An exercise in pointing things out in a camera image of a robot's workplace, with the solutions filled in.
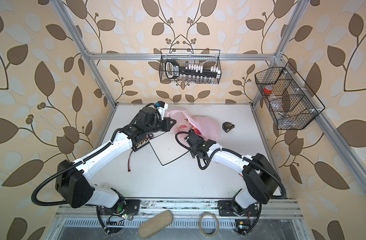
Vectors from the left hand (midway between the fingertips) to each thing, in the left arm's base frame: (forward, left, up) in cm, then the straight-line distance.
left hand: (177, 120), depth 76 cm
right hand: (-5, -11, -20) cm, 24 cm away
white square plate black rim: (-2, +8, -26) cm, 28 cm away
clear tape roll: (-39, -20, -22) cm, 49 cm away
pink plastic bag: (+5, -16, -12) cm, 20 cm away
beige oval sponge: (-43, +8, -23) cm, 49 cm away
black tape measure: (+16, -33, -25) cm, 44 cm away
